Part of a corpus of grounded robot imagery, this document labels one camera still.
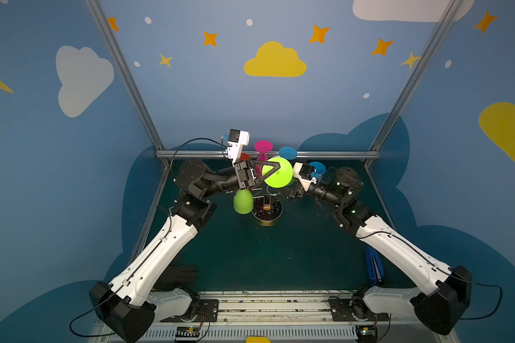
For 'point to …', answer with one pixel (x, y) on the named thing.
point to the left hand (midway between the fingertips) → (278, 165)
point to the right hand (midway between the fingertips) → (281, 166)
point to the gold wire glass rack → (267, 209)
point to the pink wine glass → (263, 146)
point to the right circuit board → (366, 334)
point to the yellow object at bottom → (257, 339)
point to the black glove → (177, 276)
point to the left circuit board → (187, 333)
